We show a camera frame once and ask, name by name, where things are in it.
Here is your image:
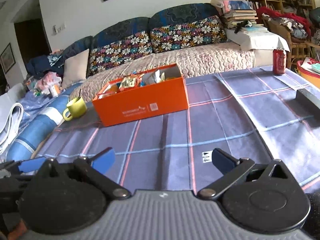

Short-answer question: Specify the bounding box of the blue rolled mat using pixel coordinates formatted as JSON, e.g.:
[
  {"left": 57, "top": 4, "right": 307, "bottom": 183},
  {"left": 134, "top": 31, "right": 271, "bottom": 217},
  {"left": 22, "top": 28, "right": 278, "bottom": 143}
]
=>
[{"left": 3, "top": 92, "right": 69, "bottom": 161}]

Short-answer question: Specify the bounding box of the plaid blue tablecloth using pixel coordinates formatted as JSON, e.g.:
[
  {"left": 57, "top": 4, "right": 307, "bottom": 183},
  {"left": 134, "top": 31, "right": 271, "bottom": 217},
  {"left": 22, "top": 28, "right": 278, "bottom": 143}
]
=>
[{"left": 38, "top": 67, "right": 319, "bottom": 193}]

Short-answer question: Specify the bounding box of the yellow-green mug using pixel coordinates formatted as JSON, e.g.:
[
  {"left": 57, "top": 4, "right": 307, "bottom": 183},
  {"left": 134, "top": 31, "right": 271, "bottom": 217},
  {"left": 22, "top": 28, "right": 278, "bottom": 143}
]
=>
[{"left": 62, "top": 97, "right": 87, "bottom": 121}]

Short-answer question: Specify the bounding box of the orange cardboard box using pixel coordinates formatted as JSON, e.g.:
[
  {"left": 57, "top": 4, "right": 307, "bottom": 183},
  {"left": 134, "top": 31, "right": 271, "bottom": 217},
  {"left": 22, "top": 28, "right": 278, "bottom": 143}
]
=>
[{"left": 92, "top": 64, "right": 189, "bottom": 126}]

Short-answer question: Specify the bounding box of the beige pillow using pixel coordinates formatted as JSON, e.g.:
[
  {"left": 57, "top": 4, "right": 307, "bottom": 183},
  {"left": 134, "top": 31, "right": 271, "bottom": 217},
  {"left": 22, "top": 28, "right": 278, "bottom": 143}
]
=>
[{"left": 61, "top": 49, "right": 89, "bottom": 89}]

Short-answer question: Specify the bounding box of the left floral cushion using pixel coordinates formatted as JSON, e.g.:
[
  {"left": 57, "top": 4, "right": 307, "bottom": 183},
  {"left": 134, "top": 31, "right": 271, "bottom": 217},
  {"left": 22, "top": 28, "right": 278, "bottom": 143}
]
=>
[{"left": 87, "top": 31, "right": 152, "bottom": 76}]

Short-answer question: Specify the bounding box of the floral cushion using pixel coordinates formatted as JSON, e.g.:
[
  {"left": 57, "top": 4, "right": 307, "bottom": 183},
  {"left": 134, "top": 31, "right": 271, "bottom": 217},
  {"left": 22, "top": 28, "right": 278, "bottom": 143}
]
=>
[
  {"left": 150, "top": 15, "right": 227, "bottom": 53},
  {"left": 87, "top": 31, "right": 152, "bottom": 76}
]

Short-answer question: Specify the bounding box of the red soda can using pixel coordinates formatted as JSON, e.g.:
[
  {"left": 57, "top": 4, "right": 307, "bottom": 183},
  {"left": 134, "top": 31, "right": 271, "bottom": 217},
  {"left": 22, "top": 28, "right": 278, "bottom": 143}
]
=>
[{"left": 272, "top": 49, "right": 286, "bottom": 75}]

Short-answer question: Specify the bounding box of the white side table box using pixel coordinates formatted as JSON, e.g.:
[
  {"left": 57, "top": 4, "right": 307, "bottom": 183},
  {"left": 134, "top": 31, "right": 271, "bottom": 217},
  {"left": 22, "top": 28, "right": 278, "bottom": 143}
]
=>
[{"left": 225, "top": 29, "right": 290, "bottom": 67}]

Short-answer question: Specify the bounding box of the sofa with quilted cover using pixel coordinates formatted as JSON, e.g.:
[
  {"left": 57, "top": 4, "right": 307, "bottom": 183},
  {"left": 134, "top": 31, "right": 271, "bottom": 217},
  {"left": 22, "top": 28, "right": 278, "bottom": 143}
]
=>
[{"left": 62, "top": 3, "right": 255, "bottom": 101}]

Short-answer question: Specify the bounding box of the right floral cushion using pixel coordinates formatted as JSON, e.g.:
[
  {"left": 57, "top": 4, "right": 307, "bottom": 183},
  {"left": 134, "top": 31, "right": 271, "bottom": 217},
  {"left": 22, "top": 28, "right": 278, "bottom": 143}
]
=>
[{"left": 150, "top": 15, "right": 227, "bottom": 53}]

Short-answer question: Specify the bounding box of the stack of books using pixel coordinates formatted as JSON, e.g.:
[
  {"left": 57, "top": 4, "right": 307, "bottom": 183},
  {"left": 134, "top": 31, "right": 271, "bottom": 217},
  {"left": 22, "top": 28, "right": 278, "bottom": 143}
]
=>
[{"left": 222, "top": 9, "right": 258, "bottom": 29}]

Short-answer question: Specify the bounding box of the wicker chair with clothes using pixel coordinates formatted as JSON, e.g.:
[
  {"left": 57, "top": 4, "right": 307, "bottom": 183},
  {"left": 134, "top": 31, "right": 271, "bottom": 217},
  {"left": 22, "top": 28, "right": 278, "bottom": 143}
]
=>
[{"left": 257, "top": 7, "right": 319, "bottom": 70}]

